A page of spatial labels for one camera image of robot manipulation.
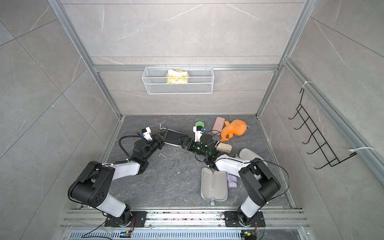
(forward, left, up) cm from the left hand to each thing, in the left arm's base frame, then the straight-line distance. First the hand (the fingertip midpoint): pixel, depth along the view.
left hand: (170, 129), depth 82 cm
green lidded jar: (+20, -18, -18) cm, 32 cm away
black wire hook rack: (-22, -70, +9) cm, 74 cm away
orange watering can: (+13, -44, -16) cm, 49 cm away
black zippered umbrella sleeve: (-5, -2, -1) cm, 5 cm away
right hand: (-5, -6, -4) cm, 9 cm away
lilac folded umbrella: (-23, -35, -20) cm, 46 cm away
